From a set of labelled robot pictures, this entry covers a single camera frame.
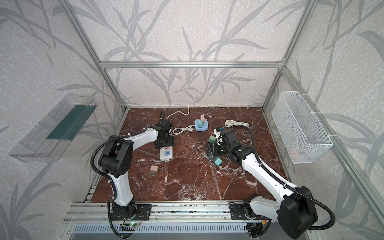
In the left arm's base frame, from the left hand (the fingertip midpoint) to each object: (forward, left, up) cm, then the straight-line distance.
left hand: (170, 140), depth 98 cm
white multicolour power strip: (-10, +1, +1) cm, 10 cm away
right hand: (-9, -26, +14) cm, 31 cm away
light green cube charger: (+1, -28, 0) cm, 28 cm away
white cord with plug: (+9, -3, -2) cm, 10 cm away
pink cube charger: (+16, -21, +4) cm, 27 cm away
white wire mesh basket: (-19, -63, +34) cm, 74 cm away
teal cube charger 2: (-15, -31, +1) cm, 34 cm away
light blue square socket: (+12, -23, +1) cm, 26 cm away
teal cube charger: (+11, -19, +4) cm, 23 cm away
